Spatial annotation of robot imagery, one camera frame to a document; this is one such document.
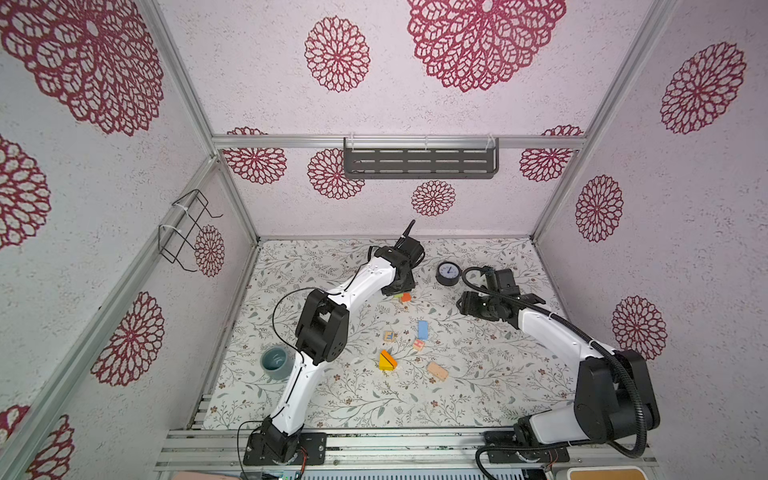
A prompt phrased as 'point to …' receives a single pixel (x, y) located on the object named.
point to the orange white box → (602, 473)
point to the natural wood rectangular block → (438, 370)
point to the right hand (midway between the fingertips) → (466, 300)
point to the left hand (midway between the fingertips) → (399, 290)
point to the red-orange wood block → (406, 297)
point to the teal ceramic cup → (276, 362)
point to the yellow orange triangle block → (386, 361)
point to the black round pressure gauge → (448, 273)
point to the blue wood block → (423, 329)
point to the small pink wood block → (419, 344)
